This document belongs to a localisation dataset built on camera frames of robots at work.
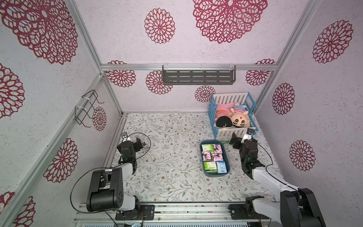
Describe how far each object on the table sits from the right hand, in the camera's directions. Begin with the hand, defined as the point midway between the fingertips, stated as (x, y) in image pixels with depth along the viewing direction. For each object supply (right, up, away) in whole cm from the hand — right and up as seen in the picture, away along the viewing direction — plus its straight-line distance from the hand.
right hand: (243, 136), depth 86 cm
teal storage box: (-7, -11, +11) cm, 17 cm away
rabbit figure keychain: (-62, -8, +11) cm, 64 cm away
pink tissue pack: (-16, -13, +3) cm, 21 cm away
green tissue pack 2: (-19, -22, -1) cm, 29 cm away
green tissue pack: (-20, -18, -2) cm, 27 cm away
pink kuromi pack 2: (-22, -13, +3) cm, 25 cm away
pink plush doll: (-8, +11, +14) cm, 19 cm away
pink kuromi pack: (-14, -8, +6) cm, 17 cm away
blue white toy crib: (-1, +16, +20) cm, 26 cm away
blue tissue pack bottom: (-14, -18, -1) cm, 23 cm away
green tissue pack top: (-21, -7, +7) cm, 23 cm away
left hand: (-71, -3, +6) cm, 71 cm away
